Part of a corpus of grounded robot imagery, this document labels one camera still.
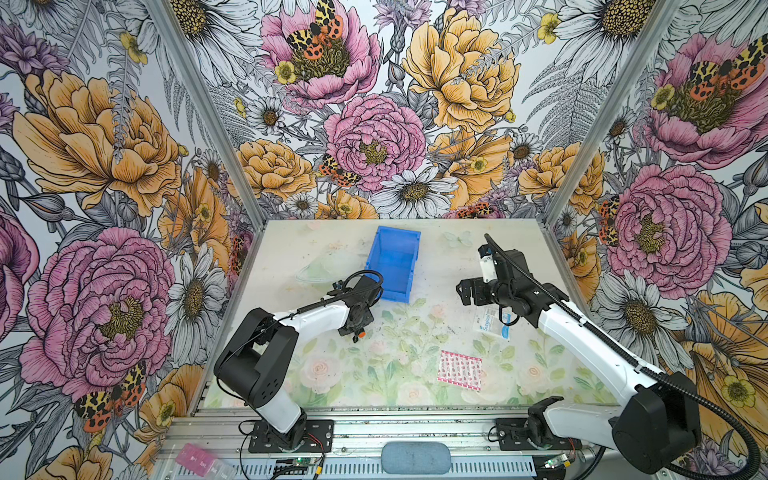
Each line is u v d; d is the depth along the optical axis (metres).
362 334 0.90
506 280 0.64
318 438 0.73
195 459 0.70
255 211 1.19
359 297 0.73
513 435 0.74
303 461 0.71
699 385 0.66
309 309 0.56
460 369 0.85
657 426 0.39
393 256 1.10
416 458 0.69
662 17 0.72
